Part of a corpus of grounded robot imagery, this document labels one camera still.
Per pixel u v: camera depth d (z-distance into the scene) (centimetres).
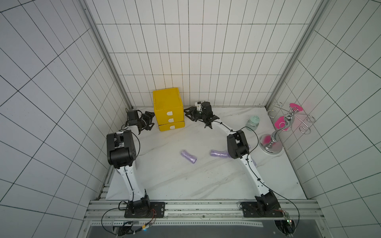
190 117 101
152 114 92
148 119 92
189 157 90
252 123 101
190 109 99
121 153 54
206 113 92
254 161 89
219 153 90
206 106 90
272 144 96
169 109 92
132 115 81
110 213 73
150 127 97
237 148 71
